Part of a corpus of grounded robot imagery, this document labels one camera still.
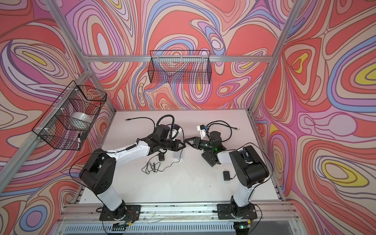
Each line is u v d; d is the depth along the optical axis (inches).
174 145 30.7
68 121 27.3
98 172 18.1
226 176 33.5
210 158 29.1
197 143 30.9
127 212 28.8
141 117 45.6
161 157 35.9
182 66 37.7
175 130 31.5
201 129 33.0
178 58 34.1
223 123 43.8
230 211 28.2
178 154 36.6
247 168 19.4
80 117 28.9
